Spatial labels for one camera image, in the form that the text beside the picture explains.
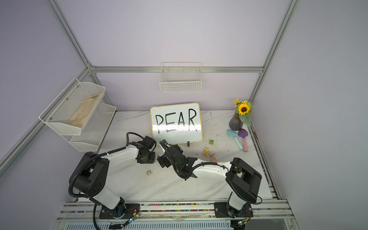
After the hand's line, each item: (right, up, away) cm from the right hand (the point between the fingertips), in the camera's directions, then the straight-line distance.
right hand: (162, 154), depth 82 cm
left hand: (-10, -8, +10) cm, 16 cm away
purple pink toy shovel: (+56, +10, +22) cm, 62 cm away
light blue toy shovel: (+48, +10, +23) cm, 54 cm away
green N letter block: (+32, +5, +19) cm, 37 cm away
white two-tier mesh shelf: (-48, +9, +8) cm, 49 cm away
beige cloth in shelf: (-44, +27, 0) cm, 51 cm away
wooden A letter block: (+28, -1, +14) cm, 31 cm away
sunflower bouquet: (+51, +27, +9) cm, 59 cm away
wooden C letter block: (-9, -13, +4) cm, 16 cm away
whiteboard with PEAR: (+7, +17, +17) cm, 25 cm away
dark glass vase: (+51, +18, +25) cm, 60 cm away
